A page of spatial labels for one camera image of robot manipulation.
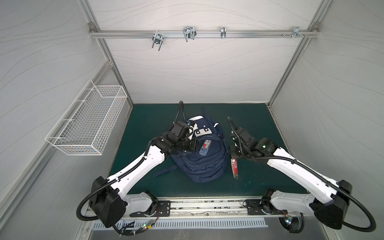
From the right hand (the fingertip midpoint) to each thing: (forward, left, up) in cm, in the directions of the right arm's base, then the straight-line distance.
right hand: (234, 146), depth 77 cm
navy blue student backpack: (-7, +13, -8) cm, 17 cm away
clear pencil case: (+3, +15, -8) cm, 17 cm away
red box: (-9, 0, -6) cm, 10 cm away
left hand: (+1, +17, +2) cm, 18 cm away
